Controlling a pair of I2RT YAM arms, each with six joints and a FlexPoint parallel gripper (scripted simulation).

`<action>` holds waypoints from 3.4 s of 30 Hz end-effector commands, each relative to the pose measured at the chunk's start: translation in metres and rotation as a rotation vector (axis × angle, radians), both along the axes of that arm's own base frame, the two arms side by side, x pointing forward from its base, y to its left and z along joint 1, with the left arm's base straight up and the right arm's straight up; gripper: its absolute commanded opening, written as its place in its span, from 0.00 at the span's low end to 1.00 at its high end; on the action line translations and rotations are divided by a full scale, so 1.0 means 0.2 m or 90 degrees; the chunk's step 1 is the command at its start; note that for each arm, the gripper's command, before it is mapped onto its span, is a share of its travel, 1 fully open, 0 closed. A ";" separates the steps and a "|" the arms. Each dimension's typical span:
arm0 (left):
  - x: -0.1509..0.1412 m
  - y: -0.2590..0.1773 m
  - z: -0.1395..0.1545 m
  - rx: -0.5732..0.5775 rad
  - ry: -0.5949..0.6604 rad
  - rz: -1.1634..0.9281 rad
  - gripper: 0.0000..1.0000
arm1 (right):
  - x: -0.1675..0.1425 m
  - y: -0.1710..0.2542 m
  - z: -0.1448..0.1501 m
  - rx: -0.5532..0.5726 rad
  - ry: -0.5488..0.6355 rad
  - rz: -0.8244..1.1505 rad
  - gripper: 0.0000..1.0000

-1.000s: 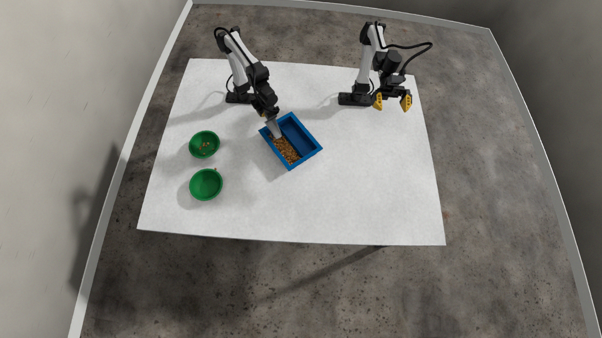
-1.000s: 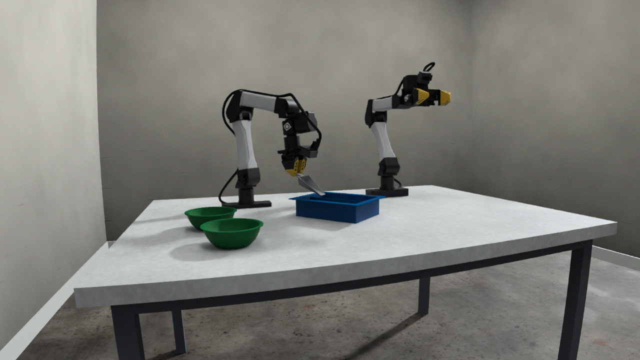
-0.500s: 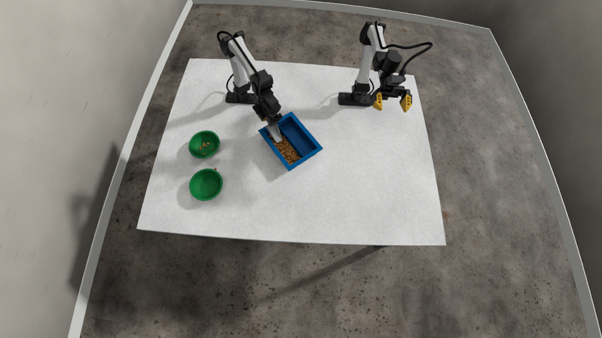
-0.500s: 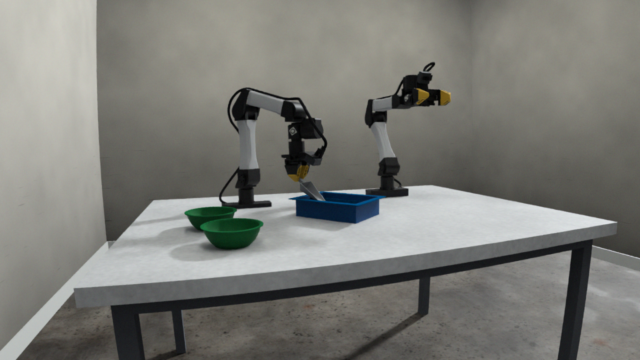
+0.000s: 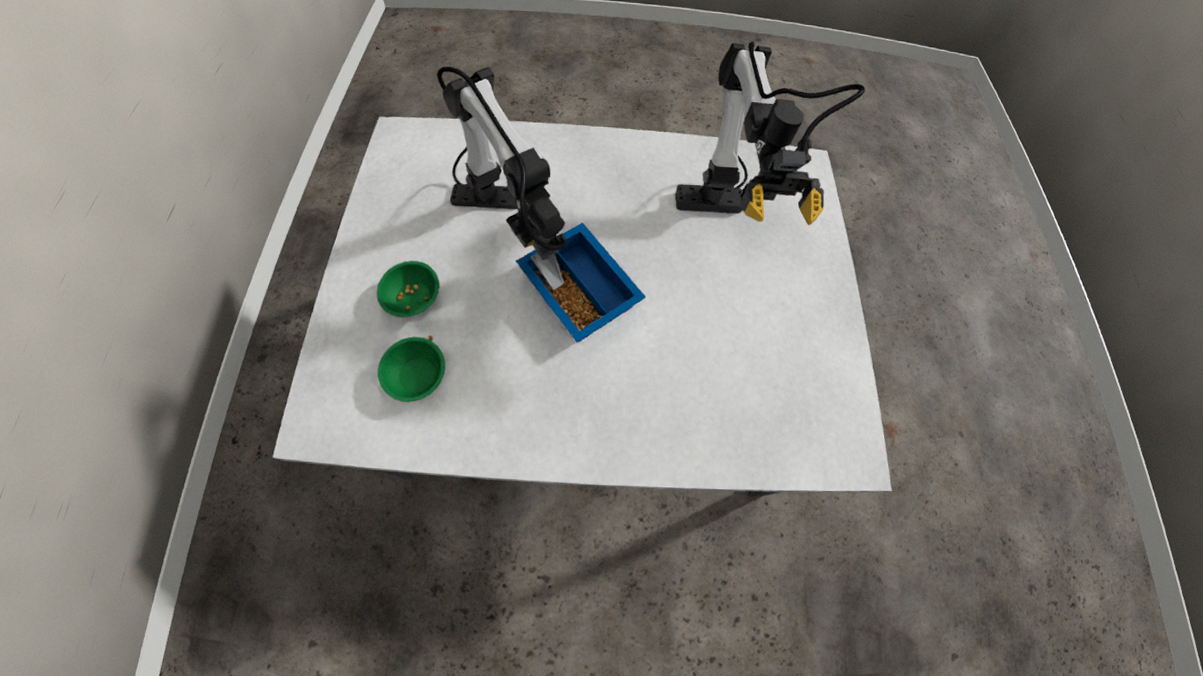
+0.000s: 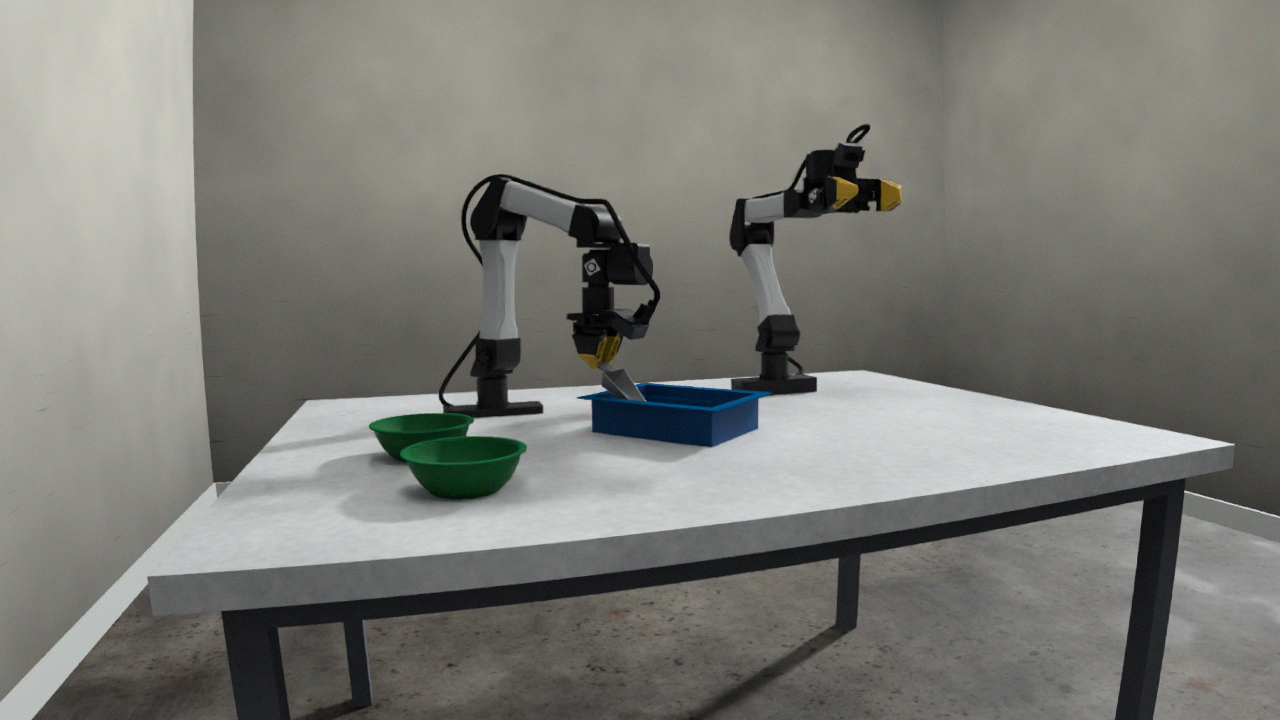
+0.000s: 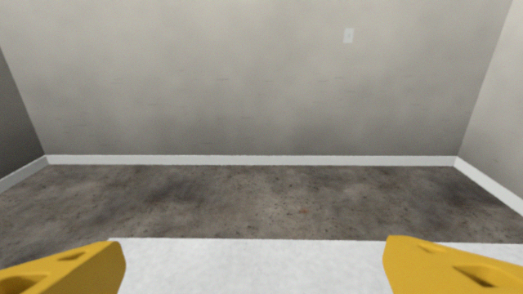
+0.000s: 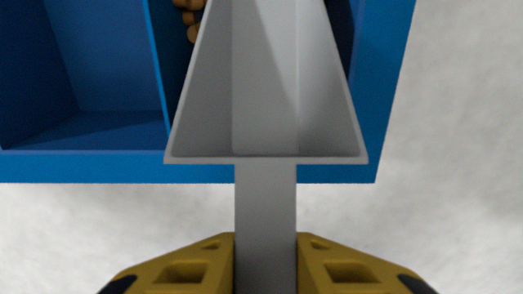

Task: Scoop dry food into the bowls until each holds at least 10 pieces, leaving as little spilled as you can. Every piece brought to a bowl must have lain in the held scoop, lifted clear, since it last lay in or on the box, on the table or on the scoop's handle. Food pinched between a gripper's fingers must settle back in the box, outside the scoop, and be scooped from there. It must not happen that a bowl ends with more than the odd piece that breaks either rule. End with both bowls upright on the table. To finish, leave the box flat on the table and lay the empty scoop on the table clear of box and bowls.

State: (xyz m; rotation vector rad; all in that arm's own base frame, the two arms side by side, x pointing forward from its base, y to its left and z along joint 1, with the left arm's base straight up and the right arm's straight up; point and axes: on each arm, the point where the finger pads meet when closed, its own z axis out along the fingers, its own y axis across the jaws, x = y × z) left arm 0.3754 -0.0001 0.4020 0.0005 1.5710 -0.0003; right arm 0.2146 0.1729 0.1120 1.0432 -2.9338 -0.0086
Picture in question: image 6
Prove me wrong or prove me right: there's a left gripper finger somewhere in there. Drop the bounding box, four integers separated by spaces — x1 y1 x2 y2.
833 177 858 209
881 181 902 211

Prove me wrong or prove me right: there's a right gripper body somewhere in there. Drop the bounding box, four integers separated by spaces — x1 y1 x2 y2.
567 287 625 356

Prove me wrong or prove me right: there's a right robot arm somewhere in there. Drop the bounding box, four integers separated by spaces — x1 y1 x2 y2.
443 177 653 415

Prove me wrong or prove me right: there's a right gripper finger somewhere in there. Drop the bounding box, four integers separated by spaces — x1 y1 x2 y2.
579 338 607 369
602 334 620 364

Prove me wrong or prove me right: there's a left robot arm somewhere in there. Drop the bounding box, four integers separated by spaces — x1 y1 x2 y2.
730 142 865 387

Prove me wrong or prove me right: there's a grey metal scoop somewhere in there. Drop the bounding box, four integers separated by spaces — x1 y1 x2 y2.
599 360 646 402

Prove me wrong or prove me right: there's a green bowl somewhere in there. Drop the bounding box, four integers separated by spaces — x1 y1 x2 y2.
401 436 527 498
369 413 474 462

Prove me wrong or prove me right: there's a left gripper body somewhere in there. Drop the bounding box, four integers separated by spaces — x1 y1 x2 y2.
822 177 897 213

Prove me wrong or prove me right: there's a blue box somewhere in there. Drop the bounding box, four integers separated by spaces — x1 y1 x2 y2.
579 383 772 448

